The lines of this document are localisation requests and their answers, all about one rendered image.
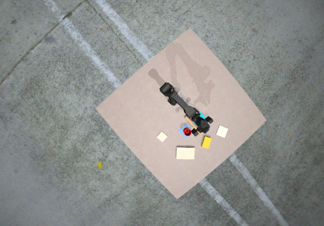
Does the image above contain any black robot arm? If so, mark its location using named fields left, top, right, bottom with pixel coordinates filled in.
left=160, top=82, right=210, bottom=134

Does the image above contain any yellow rectangular block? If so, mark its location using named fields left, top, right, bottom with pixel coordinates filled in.
left=201, top=136, right=212, bottom=149

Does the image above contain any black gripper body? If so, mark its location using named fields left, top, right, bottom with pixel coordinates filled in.
left=191, top=116, right=213, bottom=137

